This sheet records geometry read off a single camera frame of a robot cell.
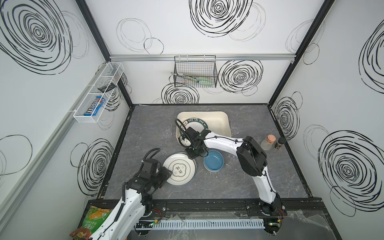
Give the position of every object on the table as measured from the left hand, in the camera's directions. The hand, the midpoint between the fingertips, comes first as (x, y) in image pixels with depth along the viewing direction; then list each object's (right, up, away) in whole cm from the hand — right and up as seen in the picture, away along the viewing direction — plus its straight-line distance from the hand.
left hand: (172, 174), depth 82 cm
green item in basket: (+19, +53, +4) cm, 56 cm away
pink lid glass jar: (+57, +15, +9) cm, 60 cm away
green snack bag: (-33, -14, -15) cm, 39 cm away
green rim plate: (+14, +27, +24) cm, 39 cm away
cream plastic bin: (+29, +28, +27) cm, 49 cm away
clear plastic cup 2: (-7, +24, +20) cm, 32 cm away
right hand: (+8, +7, +7) cm, 13 cm away
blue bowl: (+24, +6, +3) cm, 25 cm away
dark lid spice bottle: (+65, +16, +7) cm, 67 cm away
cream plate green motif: (+6, +1, +4) cm, 7 cm away
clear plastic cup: (+41, +27, +19) cm, 52 cm away
